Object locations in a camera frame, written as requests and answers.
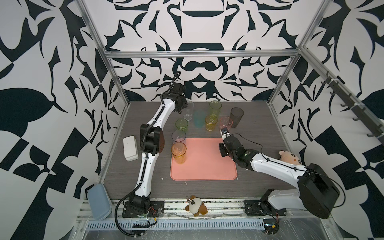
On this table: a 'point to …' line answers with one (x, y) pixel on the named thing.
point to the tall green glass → (215, 106)
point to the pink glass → (225, 122)
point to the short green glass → (182, 124)
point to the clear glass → (188, 111)
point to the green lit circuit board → (271, 226)
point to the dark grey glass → (236, 115)
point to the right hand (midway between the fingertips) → (223, 141)
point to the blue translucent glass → (178, 136)
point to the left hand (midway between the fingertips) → (184, 101)
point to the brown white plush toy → (196, 206)
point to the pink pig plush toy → (289, 157)
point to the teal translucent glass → (199, 116)
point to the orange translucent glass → (179, 152)
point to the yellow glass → (210, 121)
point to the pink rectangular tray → (204, 162)
